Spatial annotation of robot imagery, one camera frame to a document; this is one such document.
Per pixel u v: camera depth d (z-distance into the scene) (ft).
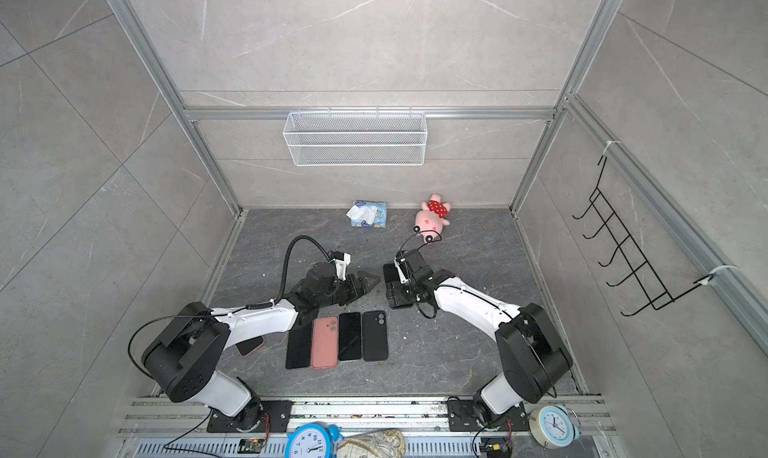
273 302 1.94
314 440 2.25
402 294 2.56
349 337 2.89
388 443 2.21
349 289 2.51
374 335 2.84
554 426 2.25
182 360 1.45
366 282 2.56
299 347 2.73
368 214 3.63
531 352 1.40
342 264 2.67
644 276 1.95
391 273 2.97
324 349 2.76
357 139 3.29
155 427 2.40
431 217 3.54
